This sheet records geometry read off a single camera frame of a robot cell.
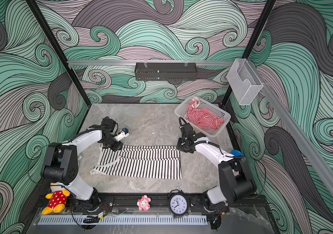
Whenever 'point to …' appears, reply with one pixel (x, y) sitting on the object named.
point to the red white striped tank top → (203, 117)
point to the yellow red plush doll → (57, 202)
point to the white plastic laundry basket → (181, 111)
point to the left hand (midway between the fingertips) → (119, 146)
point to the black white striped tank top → (143, 162)
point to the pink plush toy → (144, 203)
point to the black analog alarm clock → (178, 203)
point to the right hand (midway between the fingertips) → (180, 147)
